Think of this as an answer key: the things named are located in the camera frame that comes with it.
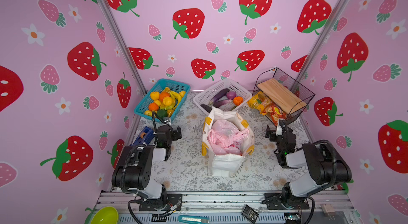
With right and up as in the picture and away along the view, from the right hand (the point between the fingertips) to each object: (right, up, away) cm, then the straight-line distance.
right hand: (277, 125), depth 92 cm
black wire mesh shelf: (+3, +17, +4) cm, 18 cm away
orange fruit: (-72, +19, +16) cm, 77 cm away
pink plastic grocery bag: (-32, -5, -10) cm, 34 cm away
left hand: (-64, -1, +3) cm, 64 cm away
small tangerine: (-78, +11, +12) cm, 80 cm away
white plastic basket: (-43, +19, +18) cm, 51 cm away
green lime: (-70, +7, +6) cm, 71 cm away
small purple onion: (-25, +19, +21) cm, 38 cm away
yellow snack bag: (-6, +14, +13) cm, 21 cm away
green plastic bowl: (-86, -38, -22) cm, 96 cm away
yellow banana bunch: (-67, +20, +22) cm, 73 cm away
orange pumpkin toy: (-21, +15, +17) cm, 31 cm away
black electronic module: (-22, -37, -23) cm, 49 cm away
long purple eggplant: (-32, +21, +24) cm, 45 cm away
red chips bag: (+1, +6, +4) cm, 7 cm away
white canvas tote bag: (-32, -17, -18) cm, 41 cm away
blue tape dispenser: (-77, -6, -1) cm, 78 cm away
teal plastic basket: (-78, +26, +23) cm, 85 cm away
